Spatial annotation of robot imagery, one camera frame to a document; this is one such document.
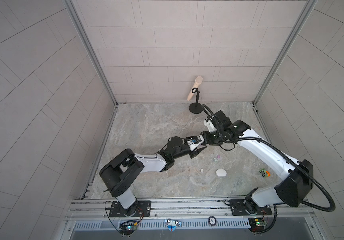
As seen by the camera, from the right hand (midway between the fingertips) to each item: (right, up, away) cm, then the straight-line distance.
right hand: (200, 142), depth 77 cm
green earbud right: (+10, -12, +10) cm, 19 cm away
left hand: (+4, 0, +1) cm, 4 cm away
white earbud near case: (+2, -17, +6) cm, 18 cm away
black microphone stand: (+2, +20, +39) cm, 44 cm away
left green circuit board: (-34, -36, -12) cm, 51 cm away
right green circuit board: (+25, -36, -9) cm, 45 cm away
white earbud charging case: (+12, -17, +4) cm, 22 cm away
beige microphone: (+1, +36, +17) cm, 40 cm away
